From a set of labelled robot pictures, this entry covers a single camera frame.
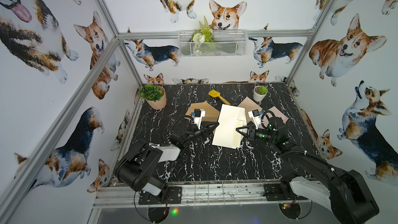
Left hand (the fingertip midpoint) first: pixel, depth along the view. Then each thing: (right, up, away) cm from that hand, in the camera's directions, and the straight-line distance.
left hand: (220, 123), depth 76 cm
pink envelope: (+41, +2, +30) cm, 51 cm away
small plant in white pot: (+28, +16, +27) cm, 42 cm away
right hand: (+8, -3, +1) cm, 9 cm away
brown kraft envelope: (-4, +2, +23) cm, 24 cm away
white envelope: (+3, -6, +2) cm, 7 cm away
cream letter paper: (+22, +7, +31) cm, 39 cm away
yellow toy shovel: (-1, +15, +38) cm, 41 cm away
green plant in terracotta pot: (-38, +14, +19) cm, 45 cm away
